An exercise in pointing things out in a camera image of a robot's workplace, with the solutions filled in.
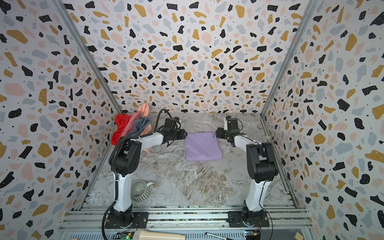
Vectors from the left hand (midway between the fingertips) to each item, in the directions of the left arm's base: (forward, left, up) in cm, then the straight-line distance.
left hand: (186, 131), depth 101 cm
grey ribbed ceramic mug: (-36, +24, -7) cm, 44 cm away
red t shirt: (+8, +45, +2) cm, 46 cm away
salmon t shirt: (+16, +31, +5) cm, 35 cm away
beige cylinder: (-57, +17, -2) cm, 59 cm away
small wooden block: (-59, -54, -5) cm, 80 cm away
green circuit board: (-56, +27, -8) cm, 63 cm away
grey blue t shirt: (+1, +29, +8) cm, 30 cm away
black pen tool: (-58, -17, -7) cm, 60 cm away
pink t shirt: (-3, +34, +7) cm, 35 cm away
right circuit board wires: (-57, -34, -8) cm, 67 cm away
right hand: (+1, -22, +2) cm, 22 cm away
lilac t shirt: (-10, -9, -5) cm, 14 cm away
